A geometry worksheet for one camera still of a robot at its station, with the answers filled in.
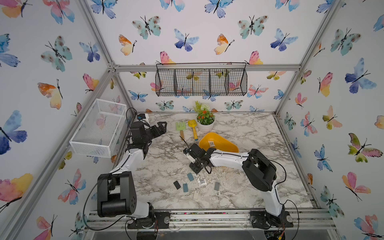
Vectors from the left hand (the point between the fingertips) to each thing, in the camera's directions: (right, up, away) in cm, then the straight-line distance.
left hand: (162, 123), depth 87 cm
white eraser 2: (+23, -34, -1) cm, 41 cm away
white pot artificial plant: (+25, +3, +9) cm, 27 cm away
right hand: (+19, -25, +4) cm, 32 cm away
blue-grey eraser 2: (+14, -36, -3) cm, 39 cm away
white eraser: (+30, -14, +14) cm, 36 cm away
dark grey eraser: (+9, -35, -2) cm, 36 cm away
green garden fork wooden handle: (+8, -3, +24) cm, 26 cm away
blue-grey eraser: (+17, -32, +1) cm, 36 cm away
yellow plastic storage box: (+37, -13, +13) cm, 41 cm away
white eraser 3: (+20, -39, -5) cm, 44 cm away
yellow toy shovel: (+17, 0, +23) cm, 29 cm away
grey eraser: (+32, -35, -3) cm, 48 cm away
